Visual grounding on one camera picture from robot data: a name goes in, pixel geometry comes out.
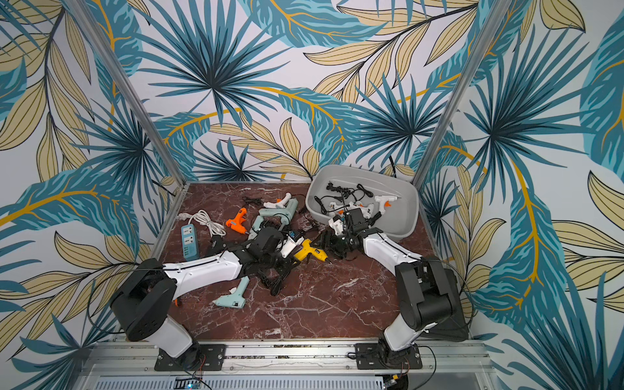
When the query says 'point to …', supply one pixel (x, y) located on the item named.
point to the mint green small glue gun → (237, 300)
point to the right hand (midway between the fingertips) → (317, 247)
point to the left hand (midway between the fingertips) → (295, 261)
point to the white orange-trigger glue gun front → (338, 209)
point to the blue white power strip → (189, 242)
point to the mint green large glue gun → (285, 212)
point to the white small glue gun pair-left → (383, 199)
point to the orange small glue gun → (236, 223)
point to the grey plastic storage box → (331, 188)
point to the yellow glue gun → (306, 248)
